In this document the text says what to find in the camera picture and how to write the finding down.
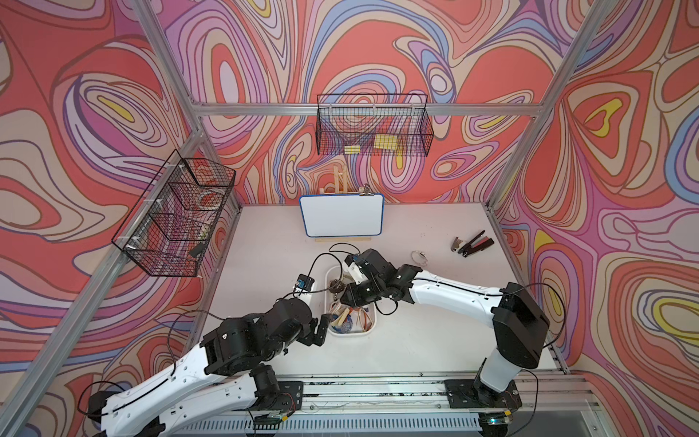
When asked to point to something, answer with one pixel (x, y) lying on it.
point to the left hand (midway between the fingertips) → (321, 314)
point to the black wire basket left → (166, 231)
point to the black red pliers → (466, 248)
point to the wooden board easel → (340, 187)
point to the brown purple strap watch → (337, 288)
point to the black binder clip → (366, 191)
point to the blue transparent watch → (345, 326)
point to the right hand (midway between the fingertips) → (344, 308)
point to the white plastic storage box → (338, 309)
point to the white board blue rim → (342, 215)
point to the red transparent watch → (365, 320)
